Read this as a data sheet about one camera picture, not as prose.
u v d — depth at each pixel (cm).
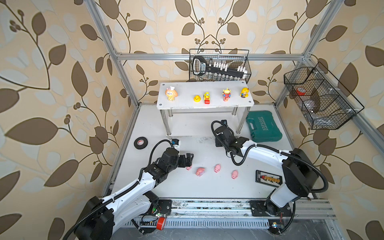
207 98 74
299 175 44
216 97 77
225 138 67
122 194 47
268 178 82
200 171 82
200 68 87
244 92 74
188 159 75
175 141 74
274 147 51
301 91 81
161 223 67
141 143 99
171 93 72
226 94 71
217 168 87
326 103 72
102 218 40
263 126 101
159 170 61
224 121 78
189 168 87
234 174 84
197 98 74
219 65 83
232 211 74
